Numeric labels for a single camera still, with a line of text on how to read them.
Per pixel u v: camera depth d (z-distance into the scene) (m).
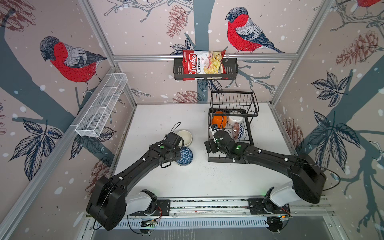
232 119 1.03
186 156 0.89
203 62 0.88
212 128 0.76
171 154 0.60
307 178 0.43
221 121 1.00
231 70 0.94
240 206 0.75
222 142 0.63
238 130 0.93
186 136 0.95
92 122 0.71
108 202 0.39
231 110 1.11
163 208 0.73
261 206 0.74
